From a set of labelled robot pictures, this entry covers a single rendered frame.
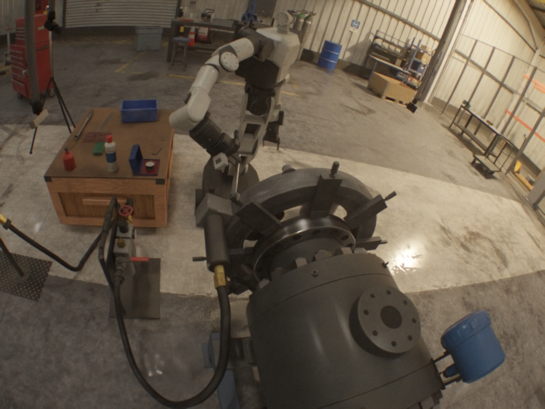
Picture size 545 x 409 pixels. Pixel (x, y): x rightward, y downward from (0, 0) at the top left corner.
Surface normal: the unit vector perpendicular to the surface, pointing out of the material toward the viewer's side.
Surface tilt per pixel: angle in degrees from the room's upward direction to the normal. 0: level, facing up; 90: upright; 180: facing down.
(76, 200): 90
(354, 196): 90
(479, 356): 56
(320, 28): 90
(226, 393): 0
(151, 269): 0
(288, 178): 24
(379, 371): 14
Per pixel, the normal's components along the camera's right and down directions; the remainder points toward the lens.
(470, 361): -0.82, -0.26
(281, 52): 0.37, 0.69
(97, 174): 0.24, -0.73
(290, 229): -0.33, -0.61
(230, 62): 0.70, -0.08
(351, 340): -0.12, -0.69
